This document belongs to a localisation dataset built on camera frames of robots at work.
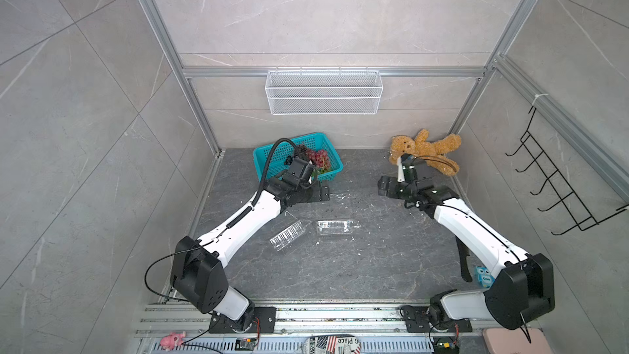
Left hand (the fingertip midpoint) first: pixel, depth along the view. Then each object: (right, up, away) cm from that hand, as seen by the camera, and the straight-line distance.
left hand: (322, 189), depth 82 cm
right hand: (+25, +1, +3) cm, 25 cm away
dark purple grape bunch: (-9, +15, +26) cm, 31 cm away
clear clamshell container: (+5, -16, +11) cm, 20 cm away
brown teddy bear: (+51, +14, +29) cm, 60 cm away
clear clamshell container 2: (-16, -20, +7) cm, 27 cm away
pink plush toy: (-44, -43, -13) cm, 63 cm away
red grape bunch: (-1, +11, +28) cm, 31 cm away
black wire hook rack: (+66, -4, -19) cm, 69 cm away
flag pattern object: (+3, -43, -14) cm, 45 cm away
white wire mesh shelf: (0, +39, +19) cm, 44 cm away
